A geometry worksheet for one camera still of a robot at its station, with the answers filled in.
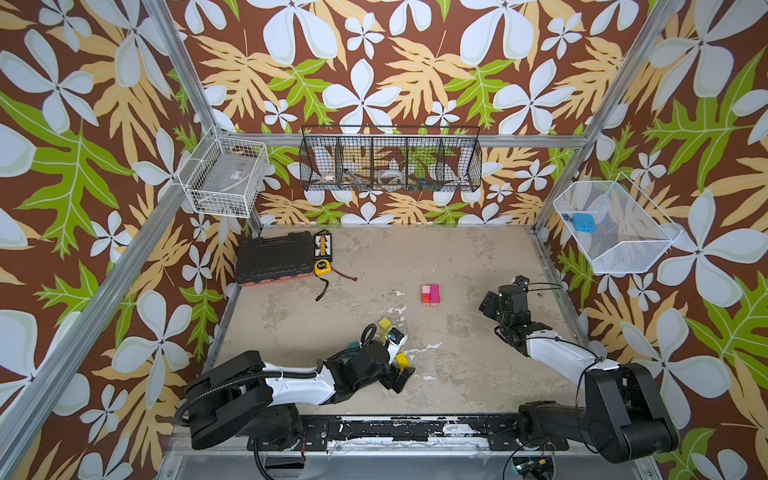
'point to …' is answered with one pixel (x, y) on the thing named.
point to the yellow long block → (403, 361)
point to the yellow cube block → (385, 323)
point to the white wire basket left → (223, 174)
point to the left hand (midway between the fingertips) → (401, 355)
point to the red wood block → (426, 298)
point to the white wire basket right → (619, 230)
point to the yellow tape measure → (322, 267)
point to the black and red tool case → (270, 259)
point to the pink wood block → (426, 289)
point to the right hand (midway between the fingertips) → (492, 298)
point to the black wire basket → (391, 159)
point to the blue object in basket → (584, 223)
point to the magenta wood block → (435, 293)
